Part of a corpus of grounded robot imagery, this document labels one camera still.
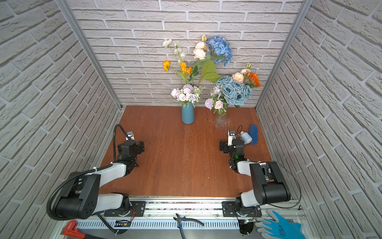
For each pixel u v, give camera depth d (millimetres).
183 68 823
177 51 847
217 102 874
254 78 792
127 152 680
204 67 832
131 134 777
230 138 819
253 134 1003
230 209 739
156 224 774
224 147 833
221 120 1072
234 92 773
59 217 411
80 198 422
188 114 1012
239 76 854
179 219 699
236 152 709
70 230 669
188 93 846
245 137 931
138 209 729
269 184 452
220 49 735
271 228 682
